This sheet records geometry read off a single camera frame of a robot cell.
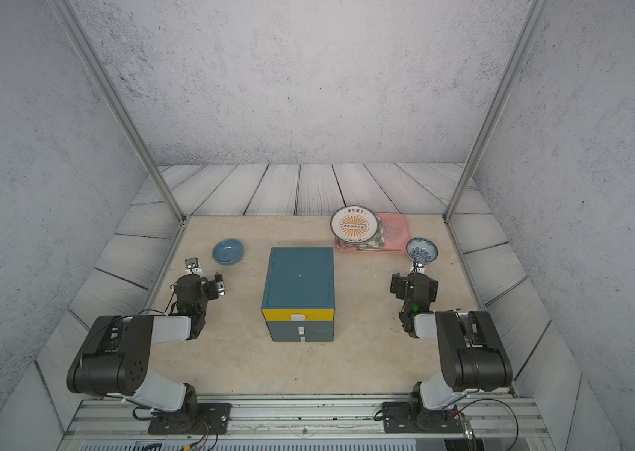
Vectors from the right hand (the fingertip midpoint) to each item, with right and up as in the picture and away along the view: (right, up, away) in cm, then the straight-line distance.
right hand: (416, 274), depth 94 cm
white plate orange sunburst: (-18, +18, +21) cm, 33 cm away
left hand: (-69, 0, +1) cm, 69 cm away
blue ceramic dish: (-67, +7, +14) cm, 68 cm away
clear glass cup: (-3, +16, +18) cm, 24 cm away
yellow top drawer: (-37, -7, -21) cm, 43 cm away
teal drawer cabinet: (-37, -3, -21) cm, 42 cm away
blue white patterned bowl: (+6, +8, +14) cm, 18 cm away
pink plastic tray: (-3, +9, +17) cm, 20 cm away
